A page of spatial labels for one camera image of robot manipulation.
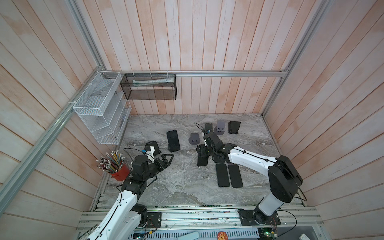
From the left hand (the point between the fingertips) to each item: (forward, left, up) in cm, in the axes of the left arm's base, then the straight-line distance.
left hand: (170, 160), depth 79 cm
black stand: (+32, -43, -10) cm, 55 cm away
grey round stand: (+31, -24, -7) cm, 40 cm away
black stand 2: (+13, +11, -11) cm, 20 cm away
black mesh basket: (+53, +18, +11) cm, 57 cm away
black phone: (-3, -31, -14) cm, 34 cm away
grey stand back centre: (+22, -14, -10) cm, 28 cm away
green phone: (+5, -19, -10) cm, 21 cm away
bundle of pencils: (0, +33, -3) cm, 33 cm away
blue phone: (+17, 0, -6) cm, 18 cm away
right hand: (+11, -17, -4) cm, 21 cm away
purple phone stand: (+30, -32, -10) cm, 45 cm away
